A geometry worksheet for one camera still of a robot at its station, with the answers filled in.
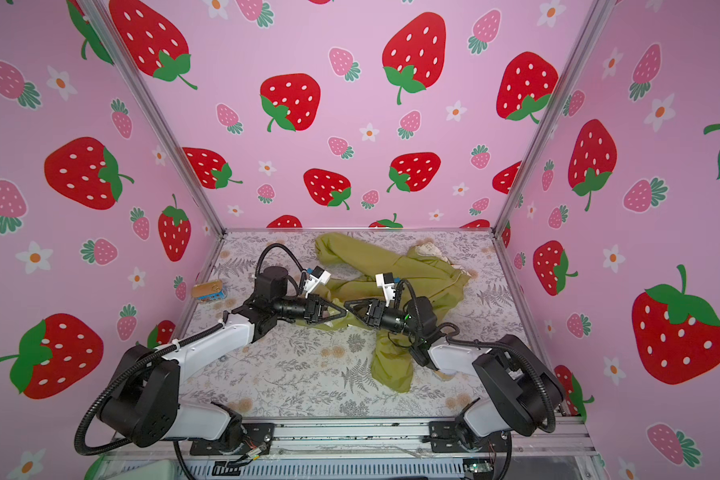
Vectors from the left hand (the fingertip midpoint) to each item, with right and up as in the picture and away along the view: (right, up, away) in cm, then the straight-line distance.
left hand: (343, 316), depth 74 cm
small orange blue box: (-50, +3, +27) cm, 57 cm away
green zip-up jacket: (+14, +6, +1) cm, 15 cm away
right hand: (+1, +2, -1) cm, 2 cm away
